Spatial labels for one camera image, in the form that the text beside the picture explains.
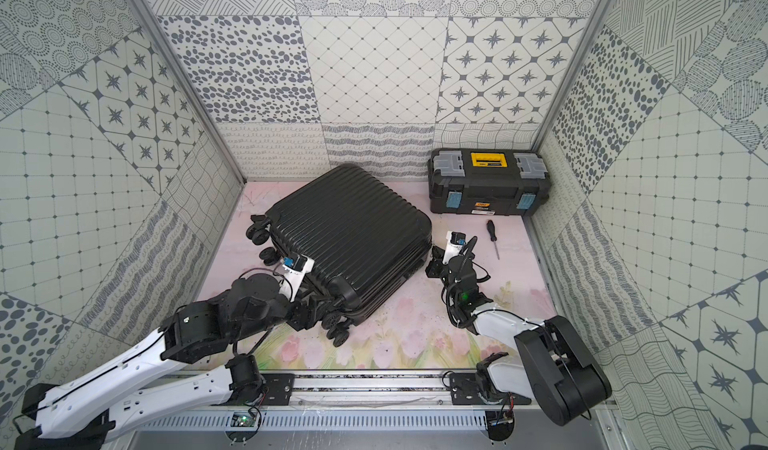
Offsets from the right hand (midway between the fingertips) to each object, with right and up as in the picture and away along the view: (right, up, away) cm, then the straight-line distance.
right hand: (435, 251), depth 89 cm
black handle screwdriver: (+22, +6, +16) cm, 28 cm away
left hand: (-27, -7, -24) cm, 37 cm away
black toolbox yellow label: (+19, +22, +10) cm, 31 cm away
